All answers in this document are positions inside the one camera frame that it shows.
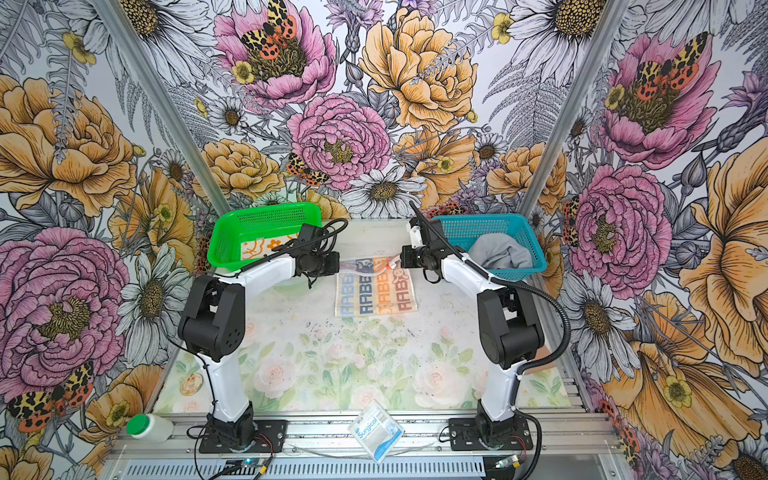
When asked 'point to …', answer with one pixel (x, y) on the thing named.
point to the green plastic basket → (235, 226)
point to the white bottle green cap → (150, 427)
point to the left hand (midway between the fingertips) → (337, 272)
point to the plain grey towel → (500, 251)
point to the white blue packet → (376, 430)
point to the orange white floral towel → (257, 248)
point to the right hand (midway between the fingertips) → (403, 262)
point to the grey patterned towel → (374, 286)
